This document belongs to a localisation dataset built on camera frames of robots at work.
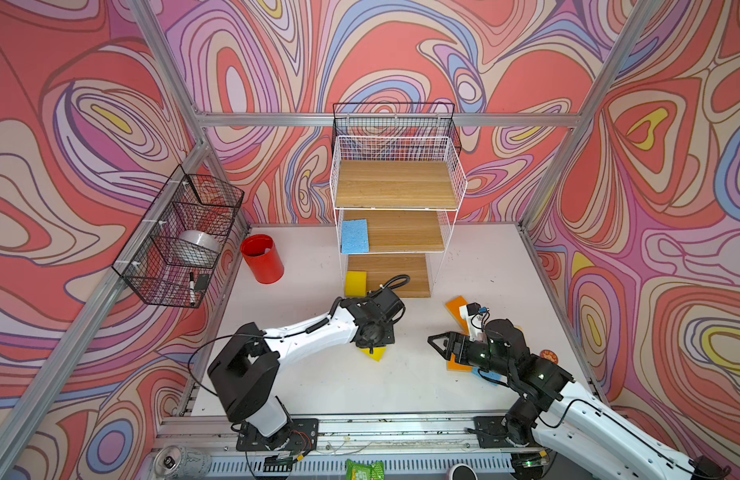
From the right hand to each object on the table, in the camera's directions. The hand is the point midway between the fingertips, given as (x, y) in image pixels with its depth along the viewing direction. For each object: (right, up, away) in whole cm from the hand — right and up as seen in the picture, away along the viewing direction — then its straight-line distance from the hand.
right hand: (439, 349), depth 75 cm
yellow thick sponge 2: (-16, -2, +4) cm, 16 cm away
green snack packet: (-17, -26, -7) cm, 32 cm away
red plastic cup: (-53, +24, +18) cm, 61 cm away
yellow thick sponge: (-23, +14, +26) cm, 37 cm away
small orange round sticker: (+35, -5, +11) cm, 37 cm away
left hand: (-11, +1, +8) cm, 13 cm away
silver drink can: (-55, -18, -16) cm, 60 cm away
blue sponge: (-22, +29, +7) cm, 38 cm away
